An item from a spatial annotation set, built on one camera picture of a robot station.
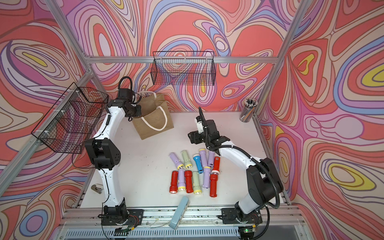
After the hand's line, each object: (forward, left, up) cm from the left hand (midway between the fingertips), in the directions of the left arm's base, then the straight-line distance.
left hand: (139, 111), depth 95 cm
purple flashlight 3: (-24, -46, -16) cm, 55 cm away
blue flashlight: (-24, -37, -16) cm, 47 cm away
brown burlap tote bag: (-1, -9, -6) cm, 11 cm away
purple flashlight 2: (-23, -41, -16) cm, 50 cm away
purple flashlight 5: (-39, -42, -17) cm, 60 cm away
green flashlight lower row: (-43, -37, -17) cm, 59 cm away
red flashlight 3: (-39, -33, -17) cm, 53 cm away
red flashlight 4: (-37, -46, -17) cm, 62 cm away
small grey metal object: (-42, +19, -19) cm, 50 cm away
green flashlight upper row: (-26, -31, -17) cm, 44 cm away
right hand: (-16, -36, -5) cm, 40 cm away
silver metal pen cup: (+9, -74, -10) cm, 75 cm away
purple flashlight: (-29, -27, -17) cm, 43 cm away
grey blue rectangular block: (-54, -28, -19) cm, 64 cm away
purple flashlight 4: (-41, -28, -16) cm, 52 cm away
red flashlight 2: (-43, -24, -17) cm, 52 cm away
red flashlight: (-29, -49, -17) cm, 59 cm away
